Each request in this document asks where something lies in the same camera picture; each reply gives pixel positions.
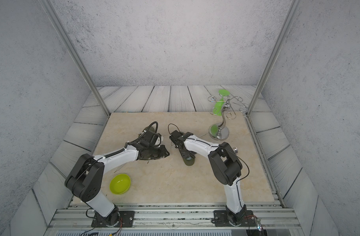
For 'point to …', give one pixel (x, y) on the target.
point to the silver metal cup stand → (220, 131)
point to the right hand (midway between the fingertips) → (192, 152)
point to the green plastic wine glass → (219, 105)
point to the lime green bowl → (119, 184)
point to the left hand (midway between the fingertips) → (171, 154)
